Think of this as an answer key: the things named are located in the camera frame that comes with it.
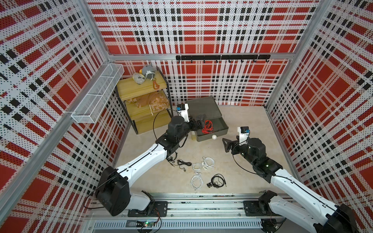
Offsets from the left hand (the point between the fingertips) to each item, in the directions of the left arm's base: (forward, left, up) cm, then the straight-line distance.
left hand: (202, 116), depth 76 cm
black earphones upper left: (-10, +19, -29) cm, 37 cm away
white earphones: (-13, -5, -29) cm, 32 cm away
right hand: (-8, -17, -9) cm, 21 cm away
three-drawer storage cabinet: (+16, -4, -9) cm, 19 cm away
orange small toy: (+20, +26, +4) cm, 33 cm away
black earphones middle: (-14, +13, -29) cm, 35 cm away
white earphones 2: (-17, +3, -30) cm, 34 cm away
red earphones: (+1, -5, -12) cm, 13 cm away
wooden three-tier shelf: (+23, +44, -30) cm, 58 cm away
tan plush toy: (+15, +27, -3) cm, 31 cm away
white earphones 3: (-25, +3, -28) cm, 38 cm away
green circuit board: (-46, +27, -27) cm, 60 cm away
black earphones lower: (-25, -9, -28) cm, 39 cm away
